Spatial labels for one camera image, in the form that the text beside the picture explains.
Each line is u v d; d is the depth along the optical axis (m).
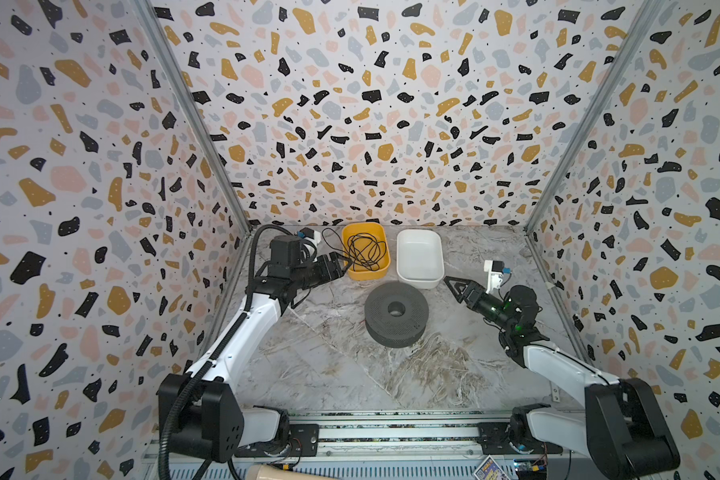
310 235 0.74
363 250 1.13
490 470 0.69
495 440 0.73
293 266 0.63
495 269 0.76
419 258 1.11
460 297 0.73
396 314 0.96
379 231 1.14
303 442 0.73
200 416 0.39
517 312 0.64
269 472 0.70
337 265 0.71
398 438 0.76
